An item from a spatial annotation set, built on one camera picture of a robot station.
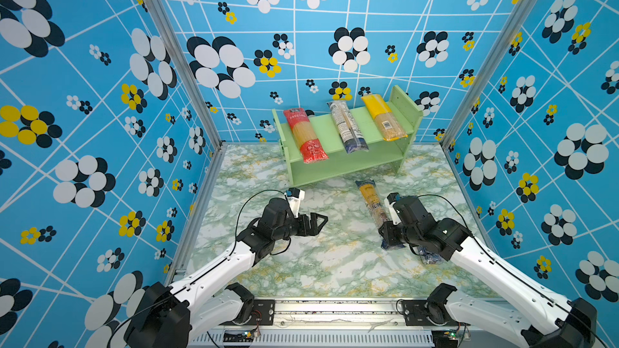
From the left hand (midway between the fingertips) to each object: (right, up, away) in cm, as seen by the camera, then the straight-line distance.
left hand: (322, 217), depth 78 cm
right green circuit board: (+36, -34, -8) cm, 50 cm away
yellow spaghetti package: (+24, +31, +6) cm, 40 cm away
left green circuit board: (-23, -34, -8) cm, 41 cm away
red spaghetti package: (-4, +23, -2) cm, 23 cm away
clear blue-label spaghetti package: (+9, +30, +5) cm, 32 cm away
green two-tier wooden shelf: (+28, +21, +26) cm, 44 cm away
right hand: (+21, -3, -1) cm, 21 cm away
